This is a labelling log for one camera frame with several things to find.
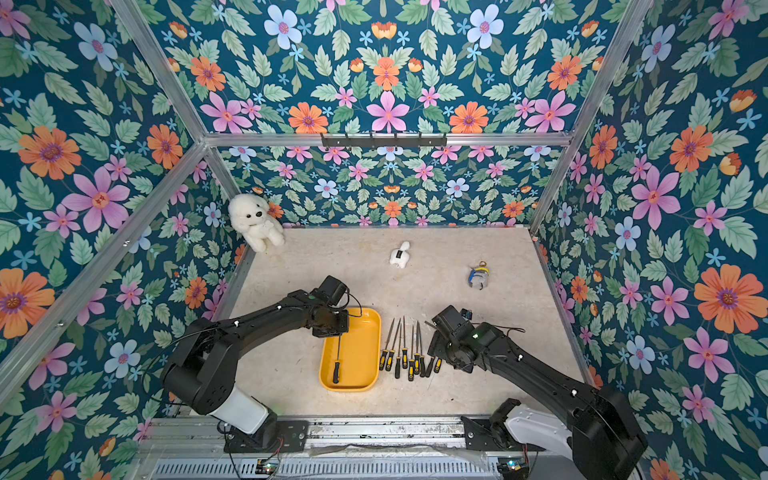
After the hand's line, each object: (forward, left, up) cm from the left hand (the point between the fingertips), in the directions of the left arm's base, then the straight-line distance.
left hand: (350, 327), depth 90 cm
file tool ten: (-13, +3, -1) cm, 14 cm away
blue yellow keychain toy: (+14, -43, +1) cm, 45 cm away
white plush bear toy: (+38, +35, +14) cm, 53 cm away
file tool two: (-8, -12, -3) cm, 15 cm away
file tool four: (-8, -16, -3) cm, 18 cm away
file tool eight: (-13, -23, -2) cm, 27 cm away
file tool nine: (-13, -25, -2) cm, 29 cm away
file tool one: (-8, -10, -2) cm, 13 cm away
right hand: (-11, -26, +3) cm, 28 cm away
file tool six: (-10, -20, -2) cm, 22 cm away
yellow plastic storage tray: (-7, -2, -3) cm, 8 cm away
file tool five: (-11, -18, -2) cm, 21 cm away
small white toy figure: (+26, -17, 0) cm, 31 cm away
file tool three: (-10, -14, -3) cm, 17 cm away
